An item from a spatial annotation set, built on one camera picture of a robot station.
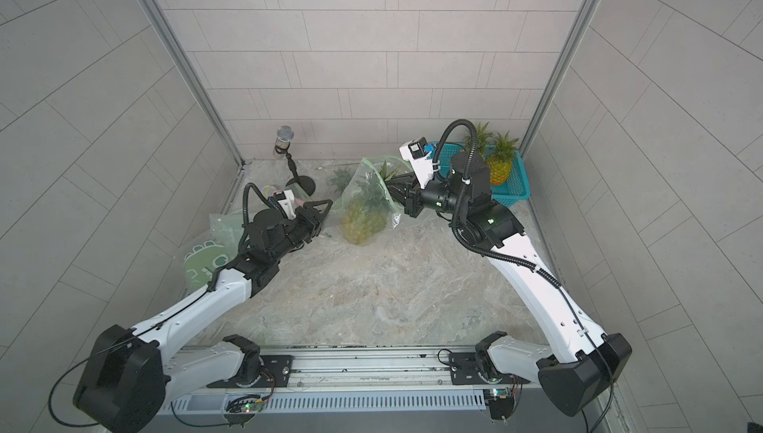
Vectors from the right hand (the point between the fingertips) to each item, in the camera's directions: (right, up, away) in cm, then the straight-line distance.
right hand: (385, 186), depth 61 cm
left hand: (-13, -5, +15) cm, 21 cm away
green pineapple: (-5, -6, +4) cm, 9 cm away
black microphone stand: (-31, +1, +47) cm, 56 cm away
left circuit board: (-33, -51, +8) cm, 62 cm away
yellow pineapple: (+30, +16, +33) cm, 47 cm away
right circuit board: (+27, -51, +8) cm, 58 cm away
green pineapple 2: (-18, +2, +43) cm, 46 cm away
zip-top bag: (-49, -13, +27) cm, 57 cm away
